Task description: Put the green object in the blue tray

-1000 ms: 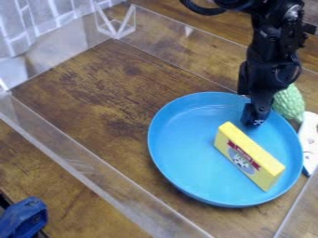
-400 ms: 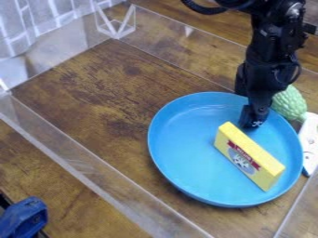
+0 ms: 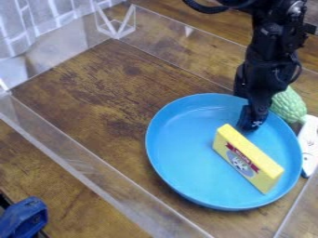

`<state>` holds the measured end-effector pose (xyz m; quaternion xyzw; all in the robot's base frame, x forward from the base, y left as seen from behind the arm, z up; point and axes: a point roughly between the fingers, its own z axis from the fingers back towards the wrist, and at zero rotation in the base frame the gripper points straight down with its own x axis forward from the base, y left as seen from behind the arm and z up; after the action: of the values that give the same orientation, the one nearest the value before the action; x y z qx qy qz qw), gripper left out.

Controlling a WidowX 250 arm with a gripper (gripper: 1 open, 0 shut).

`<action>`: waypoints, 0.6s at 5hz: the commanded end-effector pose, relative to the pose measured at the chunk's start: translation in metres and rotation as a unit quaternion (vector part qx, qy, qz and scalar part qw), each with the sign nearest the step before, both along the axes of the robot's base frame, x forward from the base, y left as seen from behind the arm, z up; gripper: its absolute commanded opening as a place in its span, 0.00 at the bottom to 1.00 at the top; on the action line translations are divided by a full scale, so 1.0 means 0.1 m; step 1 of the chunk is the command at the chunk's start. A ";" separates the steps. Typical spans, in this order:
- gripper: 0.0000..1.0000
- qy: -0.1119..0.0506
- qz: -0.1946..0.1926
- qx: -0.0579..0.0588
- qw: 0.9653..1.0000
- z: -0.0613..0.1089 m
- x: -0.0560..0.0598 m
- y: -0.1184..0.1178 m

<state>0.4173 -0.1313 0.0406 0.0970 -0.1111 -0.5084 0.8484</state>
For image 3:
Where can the blue clamp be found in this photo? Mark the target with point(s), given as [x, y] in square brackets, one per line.
[22, 218]

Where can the clear acrylic enclosure wall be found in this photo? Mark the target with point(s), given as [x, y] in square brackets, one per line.
[77, 98]

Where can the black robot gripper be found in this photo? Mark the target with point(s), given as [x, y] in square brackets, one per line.
[260, 78]

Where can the blue round plastic tray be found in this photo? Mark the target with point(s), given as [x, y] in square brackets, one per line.
[179, 148]

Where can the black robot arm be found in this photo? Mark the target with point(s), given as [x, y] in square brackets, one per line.
[280, 31]

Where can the grey checked curtain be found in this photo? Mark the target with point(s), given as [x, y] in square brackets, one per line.
[25, 19]

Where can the yellow butter box toy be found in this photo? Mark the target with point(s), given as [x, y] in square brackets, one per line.
[249, 161]

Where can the green bumpy bitter gourd toy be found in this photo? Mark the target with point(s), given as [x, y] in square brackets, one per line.
[288, 106]

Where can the white toy at right edge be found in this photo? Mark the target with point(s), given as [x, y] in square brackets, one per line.
[307, 139]

